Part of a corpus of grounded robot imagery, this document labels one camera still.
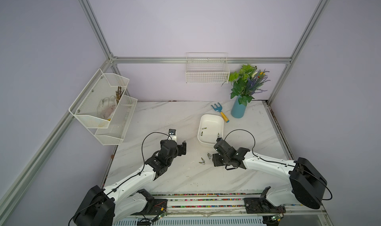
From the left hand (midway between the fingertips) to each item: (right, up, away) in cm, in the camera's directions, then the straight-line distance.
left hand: (176, 142), depth 85 cm
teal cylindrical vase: (+43, +19, +24) cm, 53 cm away
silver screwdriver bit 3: (+19, -10, +6) cm, 22 cm away
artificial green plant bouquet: (+42, +36, +1) cm, 55 cm away
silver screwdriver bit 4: (+16, -13, +4) cm, 21 cm away
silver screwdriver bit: (+16, +4, +17) cm, 24 cm away
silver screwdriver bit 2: (+27, +2, +16) cm, 32 cm away
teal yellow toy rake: (+30, +21, +31) cm, 48 cm away
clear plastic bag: (-36, +20, -7) cm, 42 cm away
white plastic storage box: (+22, +7, +20) cm, 31 cm away
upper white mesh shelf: (-41, +21, -10) cm, 47 cm away
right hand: (+24, -11, +2) cm, 27 cm away
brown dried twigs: (-32, +28, -4) cm, 42 cm away
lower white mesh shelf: (-40, +4, +7) cm, 41 cm away
